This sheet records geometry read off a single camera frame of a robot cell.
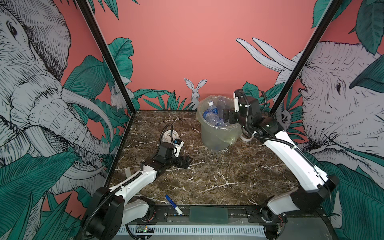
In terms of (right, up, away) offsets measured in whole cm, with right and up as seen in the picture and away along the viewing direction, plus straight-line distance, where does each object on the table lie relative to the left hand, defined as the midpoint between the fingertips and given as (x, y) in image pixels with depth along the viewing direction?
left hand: (186, 155), depth 84 cm
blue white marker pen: (-4, -26, -9) cm, 28 cm away
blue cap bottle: (+16, +21, -4) cm, 26 cm away
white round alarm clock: (-15, +10, +18) cm, 25 cm away
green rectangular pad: (+12, -28, -11) cm, 32 cm away
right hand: (+23, +27, -14) cm, 37 cm away
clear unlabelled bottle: (+21, +31, +4) cm, 38 cm away
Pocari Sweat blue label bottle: (+15, +27, +7) cm, 32 cm away
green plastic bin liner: (+16, +10, -5) cm, 20 cm away
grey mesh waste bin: (+16, +11, -5) cm, 20 cm away
